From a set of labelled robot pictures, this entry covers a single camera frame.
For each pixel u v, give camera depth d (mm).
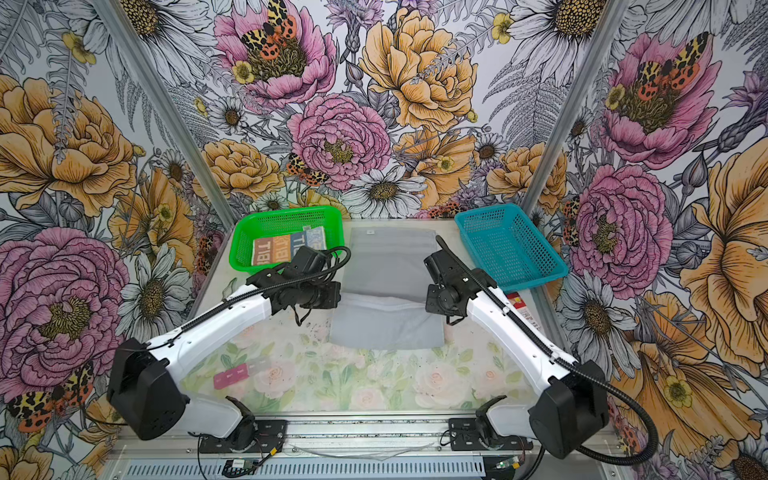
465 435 733
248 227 1159
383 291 1010
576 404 392
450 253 563
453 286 562
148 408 422
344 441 739
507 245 1221
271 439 732
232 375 825
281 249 1086
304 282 570
